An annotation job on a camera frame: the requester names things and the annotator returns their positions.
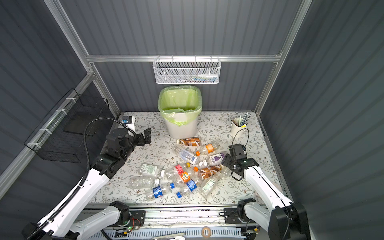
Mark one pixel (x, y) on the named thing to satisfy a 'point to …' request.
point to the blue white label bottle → (188, 156)
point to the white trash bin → (182, 125)
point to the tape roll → (206, 232)
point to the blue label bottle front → (158, 190)
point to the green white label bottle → (149, 169)
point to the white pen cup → (237, 124)
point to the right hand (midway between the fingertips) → (230, 163)
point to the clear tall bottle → (225, 172)
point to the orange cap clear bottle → (207, 149)
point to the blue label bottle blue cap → (191, 185)
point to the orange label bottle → (185, 176)
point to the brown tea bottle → (208, 172)
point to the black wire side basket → (62, 136)
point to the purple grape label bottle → (217, 159)
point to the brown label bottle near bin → (189, 141)
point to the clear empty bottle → (143, 182)
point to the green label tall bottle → (209, 185)
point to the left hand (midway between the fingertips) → (141, 129)
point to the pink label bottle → (177, 170)
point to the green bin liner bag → (178, 104)
